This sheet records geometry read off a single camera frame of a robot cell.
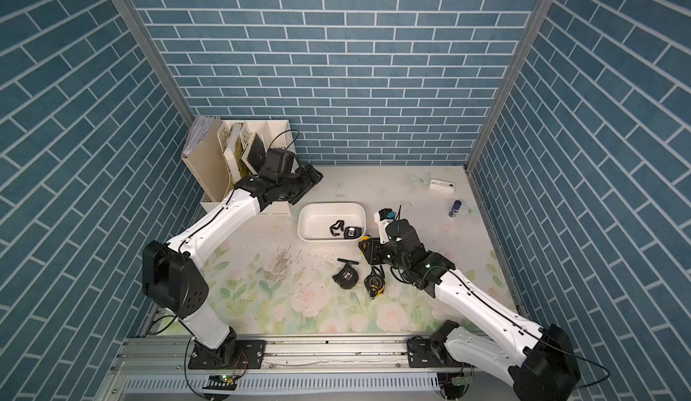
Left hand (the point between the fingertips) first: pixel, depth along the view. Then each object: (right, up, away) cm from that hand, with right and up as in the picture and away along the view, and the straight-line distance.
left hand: (324, 181), depth 84 cm
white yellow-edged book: (-31, +9, +5) cm, 33 cm away
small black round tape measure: (+8, -18, +12) cm, 23 cm away
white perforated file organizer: (-23, +19, +22) cm, 37 cm away
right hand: (+12, -19, -7) cm, 23 cm away
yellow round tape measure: (+12, -17, -8) cm, 22 cm away
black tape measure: (+7, -31, +1) cm, 31 cm away
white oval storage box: (-6, -14, +17) cm, 23 cm away
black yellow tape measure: (+16, -32, +1) cm, 36 cm away
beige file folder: (-45, +10, +13) cm, 48 cm away
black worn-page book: (-29, +11, +18) cm, 36 cm away
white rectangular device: (+46, -1, +28) cm, 54 cm away
